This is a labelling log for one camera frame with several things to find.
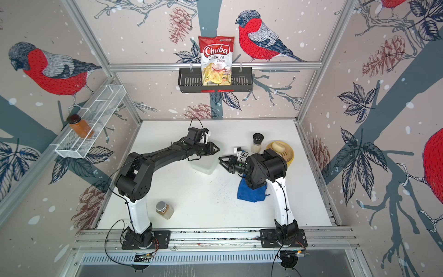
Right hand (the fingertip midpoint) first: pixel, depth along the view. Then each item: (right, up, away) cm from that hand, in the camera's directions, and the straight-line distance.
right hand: (219, 161), depth 93 cm
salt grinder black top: (+22, +13, +3) cm, 26 cm away
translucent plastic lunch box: (-5, -1, -2) cm, 6 cm away
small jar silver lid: (-23, -18, -21) cm, 35 cm away
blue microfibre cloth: (+14, -15, -8) cm, 22 cm away
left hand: (+1, +7, 0) cm, 7 cm away
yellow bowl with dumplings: (+36, +7, +3) cm, 37 cm away
